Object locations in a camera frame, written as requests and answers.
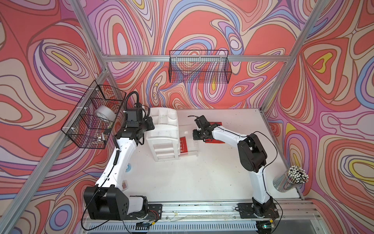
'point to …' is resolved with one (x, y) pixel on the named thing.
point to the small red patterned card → (124, 185)
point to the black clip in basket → (107, 130)
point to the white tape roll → (106, 112)
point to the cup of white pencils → (289, 179)
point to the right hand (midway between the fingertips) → (196, 138)
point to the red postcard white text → (212, 123)
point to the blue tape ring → (129, 168)
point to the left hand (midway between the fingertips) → (151, 120)
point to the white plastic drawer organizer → (163, 138)
